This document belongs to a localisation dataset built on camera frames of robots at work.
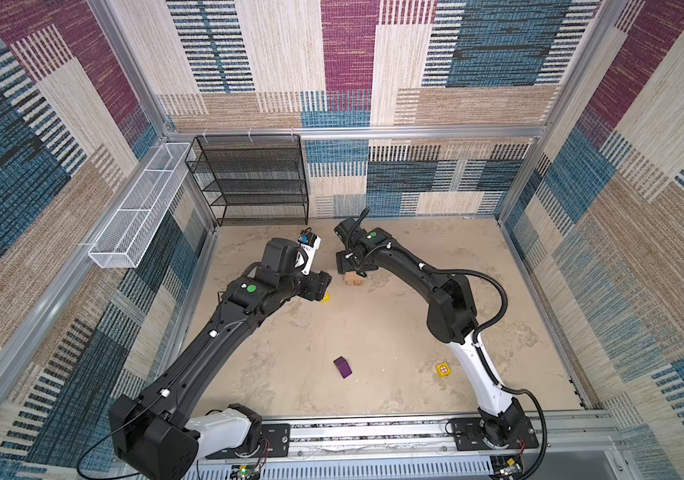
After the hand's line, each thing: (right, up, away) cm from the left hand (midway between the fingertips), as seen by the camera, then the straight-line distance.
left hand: (319, 269), depth 76 cm
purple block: (+6, -27, +7) cm, 29 cm away
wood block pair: (+9, -5, +26) cm, 28 cm away
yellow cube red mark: (+33, -28, +7) cm, 44 cm away
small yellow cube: (+1, -10, +22) cm, 24 cm away
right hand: (+9, -1, +21) cm, 23 cm away
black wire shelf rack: (-27, +30, +33) cm, 52 cm away
